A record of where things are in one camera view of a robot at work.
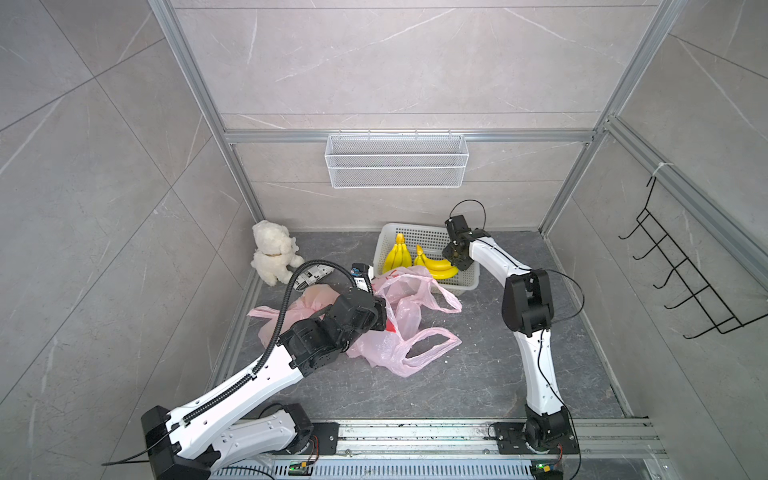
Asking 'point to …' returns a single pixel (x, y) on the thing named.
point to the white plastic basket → (432, 239)
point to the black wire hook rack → (723, 321)
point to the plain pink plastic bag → (403, 346)
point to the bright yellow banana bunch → (440, 269)
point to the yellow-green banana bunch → (399, 256)
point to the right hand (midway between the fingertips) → (453, 256)
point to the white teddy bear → (275, 257)
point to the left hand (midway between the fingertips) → (384, 295)
